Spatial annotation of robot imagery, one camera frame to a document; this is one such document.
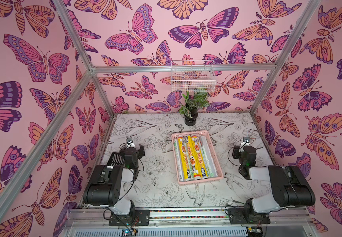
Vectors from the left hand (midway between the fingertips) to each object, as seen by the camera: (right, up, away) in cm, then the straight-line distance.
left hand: (134, 144), depth 94 cm
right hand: (+66, 0, -1) cm, 66 cm away
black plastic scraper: (-11, -10, 0) cm, 15 cm away
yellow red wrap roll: (+37, -12, -11) cm, 41 cm away
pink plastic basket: (+51, -12, -11) cm, 53 cm away
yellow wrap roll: (+32, -8, -9) cm, 34 cm away
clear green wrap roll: (+29, -15, -10) cm, 35 cm away
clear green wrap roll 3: (+48, -7, -4) cm, 49 cm away
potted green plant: (+38, +26, 0) cm, 46 cm away
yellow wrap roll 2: (+41, -9, -9) cm, 43 cm away
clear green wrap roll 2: (+46, -13, -8) cm, 48 cm away
